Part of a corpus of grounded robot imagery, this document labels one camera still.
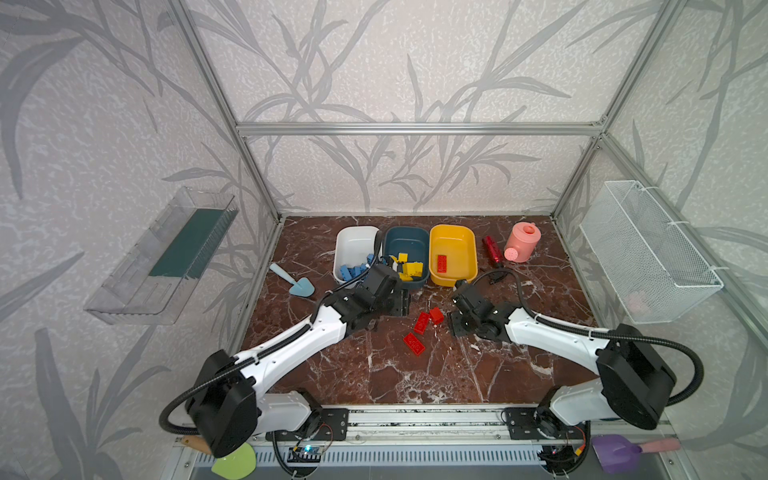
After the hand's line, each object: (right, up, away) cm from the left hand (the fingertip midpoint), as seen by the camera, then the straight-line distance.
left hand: (407, 290), depth 81 cm
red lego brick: (+12, +6, +24) cm, 27 cm away
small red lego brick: (+9, -9, +10) cm, 17 cm away
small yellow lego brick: (+2, +4, +18) cm, 19 cm away
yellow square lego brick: (-1, +8, +24) cm, 25 cm away
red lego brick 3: (+3, -17, +5) cm, 18 cm away
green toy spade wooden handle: (-40, -39, -12) cm, 57 cm away
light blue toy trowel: (-35, -2, +18) cm, 40 cm away
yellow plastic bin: (+20, +12, +28) cm, 36 cm away
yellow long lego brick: (0, +1, +18) cm, 18 cm away
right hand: (+15, -8, +8) cm, 19 cm away
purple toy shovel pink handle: (+49, -37, -12) cm, 63 cm away
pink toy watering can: (+39, +13, +18) cm, 45 cm away
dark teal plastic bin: (+2, +13, +31) cm, 33 cm away
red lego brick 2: (+5, -12, +9) cm, 16 cm away
